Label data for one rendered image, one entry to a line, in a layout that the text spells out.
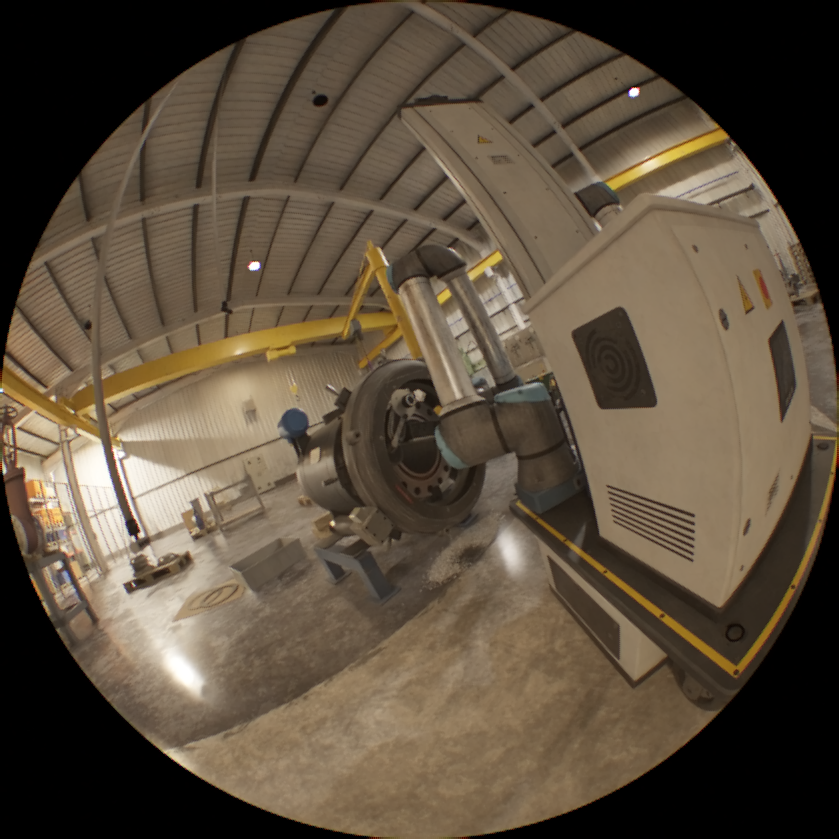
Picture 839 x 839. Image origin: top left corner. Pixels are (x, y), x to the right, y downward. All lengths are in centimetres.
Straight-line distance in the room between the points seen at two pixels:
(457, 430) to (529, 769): 88
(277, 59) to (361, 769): 861
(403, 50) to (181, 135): 522
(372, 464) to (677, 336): 86
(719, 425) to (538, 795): 70
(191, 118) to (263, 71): 178
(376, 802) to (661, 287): 101
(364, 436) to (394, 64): 845
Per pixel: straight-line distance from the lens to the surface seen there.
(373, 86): 867
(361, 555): 132
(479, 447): 76
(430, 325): 86
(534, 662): 89
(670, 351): 33
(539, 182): 97
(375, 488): 94
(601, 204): 116
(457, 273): 97
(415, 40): 863
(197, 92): 789
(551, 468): 76
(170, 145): 828
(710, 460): 36
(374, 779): 87
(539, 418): 74
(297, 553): 250
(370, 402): 99
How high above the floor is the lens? 73
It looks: 1 degrees down
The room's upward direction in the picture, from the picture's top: 23 degrees counter-clockwise
